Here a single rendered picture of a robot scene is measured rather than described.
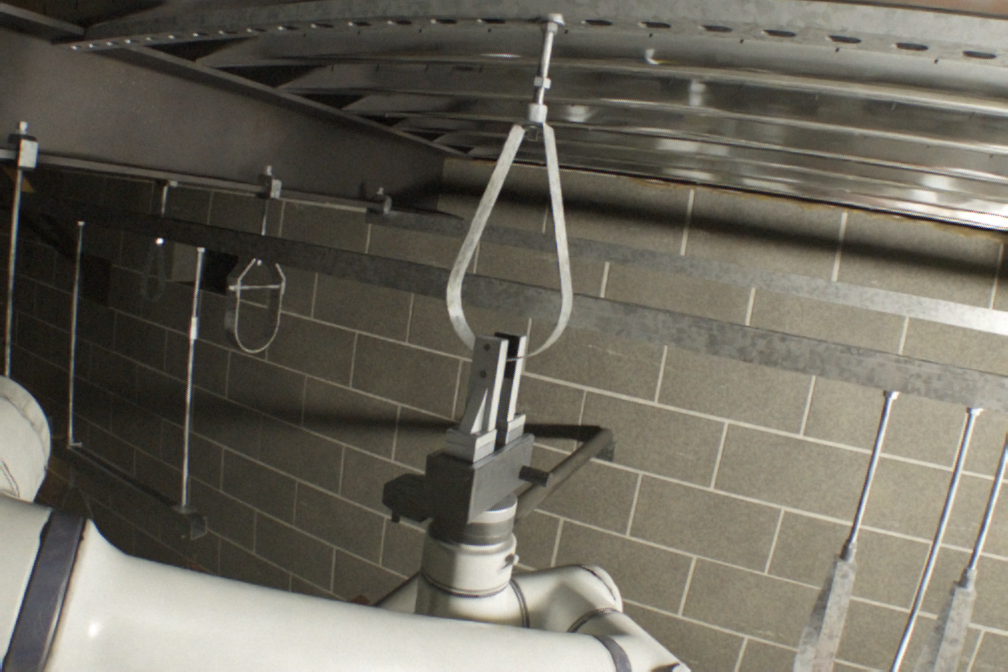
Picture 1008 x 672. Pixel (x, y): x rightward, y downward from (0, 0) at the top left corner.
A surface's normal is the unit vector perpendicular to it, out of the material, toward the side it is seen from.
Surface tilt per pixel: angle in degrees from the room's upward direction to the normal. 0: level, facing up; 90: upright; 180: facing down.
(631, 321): 90
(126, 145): 90
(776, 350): 90
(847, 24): 90
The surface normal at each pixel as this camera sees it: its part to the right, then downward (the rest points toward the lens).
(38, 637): 0.59, -0.25
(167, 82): 0.90, 0.18
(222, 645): 0.62, -0.45
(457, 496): -0.41, 0.03
